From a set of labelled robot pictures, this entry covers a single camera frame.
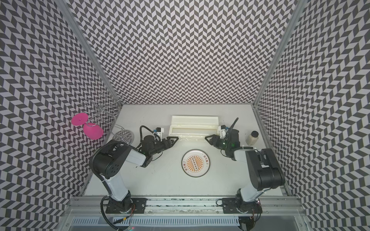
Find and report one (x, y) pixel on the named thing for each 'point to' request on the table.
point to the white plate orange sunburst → (195, 162)
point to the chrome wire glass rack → (106, 108)
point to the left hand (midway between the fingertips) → (177, 140)
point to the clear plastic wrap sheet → (191, 139)
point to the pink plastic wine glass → (91, 130)
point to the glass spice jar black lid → (255, 134)
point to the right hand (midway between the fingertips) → (207, 141)
